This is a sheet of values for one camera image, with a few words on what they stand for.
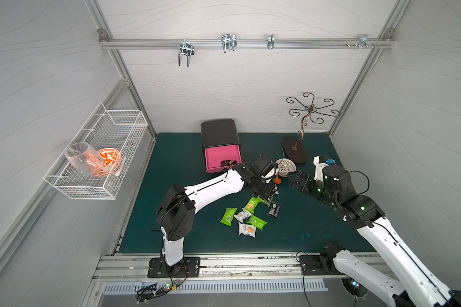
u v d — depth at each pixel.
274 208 0.88
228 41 0.76
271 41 0.78
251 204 0.89
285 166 1.03
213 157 0.94
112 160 0.67
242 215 0.85
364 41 0.76
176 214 0.46
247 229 0.82
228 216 0.84
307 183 0.61
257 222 0.84
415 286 0.39
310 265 0.73
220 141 1.16
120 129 0.80
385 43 0.78
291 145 1.11
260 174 0.67
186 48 0.78
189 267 0.73
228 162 0.91
